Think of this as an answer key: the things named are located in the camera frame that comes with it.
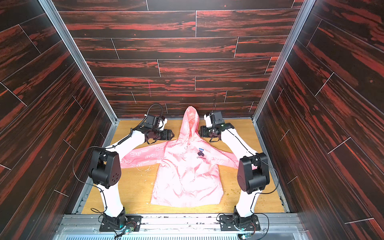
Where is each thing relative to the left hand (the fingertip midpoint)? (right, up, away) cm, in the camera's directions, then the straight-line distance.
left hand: (171, 135), depth 95 cm
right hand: (+22, +3, -3) cm, 22 cm away
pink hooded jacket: (+10, -22, -4) cm, 24 cm away
